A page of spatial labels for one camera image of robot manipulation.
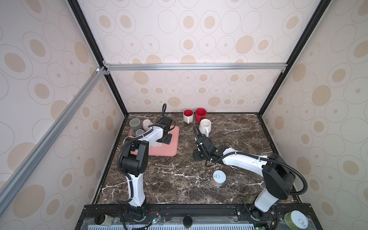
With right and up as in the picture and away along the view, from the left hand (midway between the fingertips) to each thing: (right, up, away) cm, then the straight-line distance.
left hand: (168, 136), depth 98 cm
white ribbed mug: (+26, +7, +4) cm, 27 cm away
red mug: (+24, +17, +13) cm, 32 cm away
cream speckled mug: (-8, -5, -1) cm, 10 cm away
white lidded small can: (+31, -22, -18) cm, 42 cm away
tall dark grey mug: (-23, +9, -1) cm, 24 cm away
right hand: (+18, -10, -11) cm, 23 cm away
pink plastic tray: (+2, -9, -4) cm, 10 cm away
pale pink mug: (-15, +9, -1) cm, 18 cm away
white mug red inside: (+14, +15, +11) cm, 23 cm away
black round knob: (+13, -36, -35) cm, 51 cm away
